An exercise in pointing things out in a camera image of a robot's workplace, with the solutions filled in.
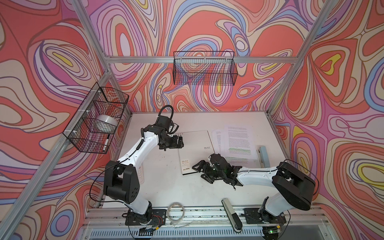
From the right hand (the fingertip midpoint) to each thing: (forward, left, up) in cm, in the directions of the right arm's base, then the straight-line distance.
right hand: (196, 175), depth 83 cm
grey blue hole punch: (+10, -42, -1) cm, 43 cm away
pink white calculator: (+2, +33, -2) cm, 33 cm away
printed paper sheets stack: (+23, -28, -4) cm, 37 cm away
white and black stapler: (-22, -17, 0) cm, 28 cm away
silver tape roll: (+15, +43, +30) cm, 54 cm away
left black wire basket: (+14, +50, +27) cm, 59 cm away
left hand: (+15, +10, +9) cm, 20 cm away
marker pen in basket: (+9, +44, +22) cm, 50 cm away
